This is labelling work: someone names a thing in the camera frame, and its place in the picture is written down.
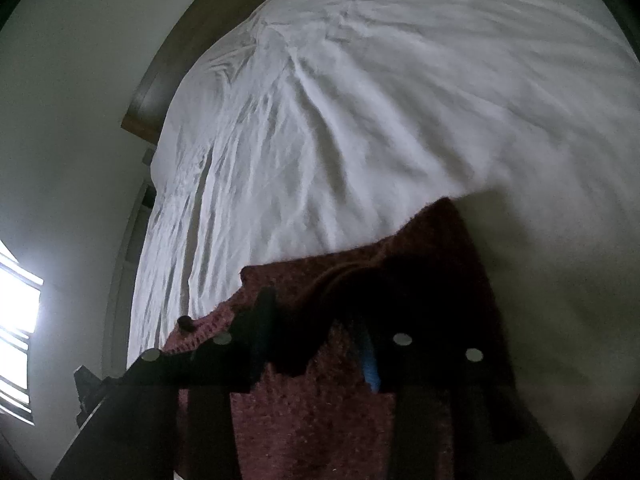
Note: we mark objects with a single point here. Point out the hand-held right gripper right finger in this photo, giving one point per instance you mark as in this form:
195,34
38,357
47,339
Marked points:
371,362

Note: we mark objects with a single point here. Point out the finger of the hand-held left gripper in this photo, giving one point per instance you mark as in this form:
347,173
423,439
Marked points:
186,324

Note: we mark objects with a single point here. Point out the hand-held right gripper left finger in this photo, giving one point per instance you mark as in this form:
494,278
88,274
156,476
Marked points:
262,340

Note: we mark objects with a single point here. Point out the dark red knitted sweater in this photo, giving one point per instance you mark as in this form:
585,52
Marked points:
310,430

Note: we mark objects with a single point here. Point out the window with blinds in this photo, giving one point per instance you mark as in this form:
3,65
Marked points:
17,310

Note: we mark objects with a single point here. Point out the bed with white duvet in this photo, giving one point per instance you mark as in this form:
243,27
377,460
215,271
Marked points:
375,110

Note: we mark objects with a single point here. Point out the wooden headboard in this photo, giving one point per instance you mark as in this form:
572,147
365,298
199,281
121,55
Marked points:
200,25

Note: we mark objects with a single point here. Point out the wall socket plate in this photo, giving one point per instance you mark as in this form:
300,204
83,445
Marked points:
148,156

